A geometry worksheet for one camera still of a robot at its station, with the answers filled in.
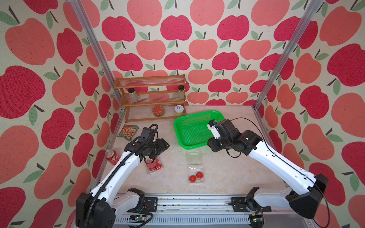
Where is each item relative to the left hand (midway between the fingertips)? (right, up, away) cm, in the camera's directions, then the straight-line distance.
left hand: (167, 150), depth 79 cm
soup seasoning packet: (-31, +8, +23) cm, 40 cm away
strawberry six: (+14, -17, +1) cm, 22 cm away
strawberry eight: (+19, -16, +3) cm, 25 cm away
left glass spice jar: (-27, +35, +20) cm, 48 cm away
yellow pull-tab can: (+6, +25, +32) cm, 41 cm away
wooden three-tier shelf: (-22, +36, +40) cm, 58 cm away
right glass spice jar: (+8, +37, +22) cm, 44 cm away
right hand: (+24, +4, -4) cm, 25 cm away
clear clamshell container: (-9, -13, +9) cm, 18 cm away
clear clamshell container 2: (+17, -9, +12) cm, 23 cm away
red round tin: (-11, +25, +35) cm, 44 cm away
